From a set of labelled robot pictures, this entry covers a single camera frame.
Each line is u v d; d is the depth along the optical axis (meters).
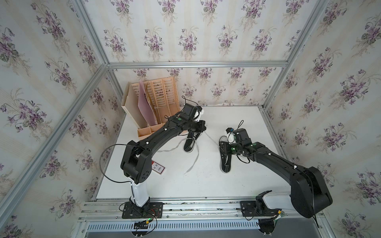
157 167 0.86
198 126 0.76
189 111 0.67
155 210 0.73
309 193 0.42
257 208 0.67
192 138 0.97
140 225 0.72
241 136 0.68
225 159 0.88
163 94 1.11
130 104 0.84
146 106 0.85
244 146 0.66
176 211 0.75
